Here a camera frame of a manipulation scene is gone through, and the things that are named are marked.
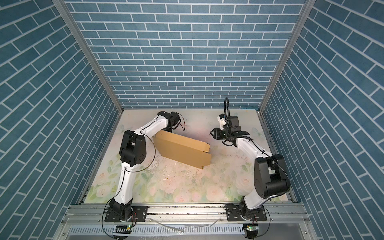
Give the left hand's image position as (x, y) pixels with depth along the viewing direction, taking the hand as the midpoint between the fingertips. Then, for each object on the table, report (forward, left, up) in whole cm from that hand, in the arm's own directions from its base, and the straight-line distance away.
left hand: (168, 143), depth 97 cm
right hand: (+2, -29, +11) cm, 31 cm away
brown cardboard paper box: (-15, -15, +16) cm, 27 cm away
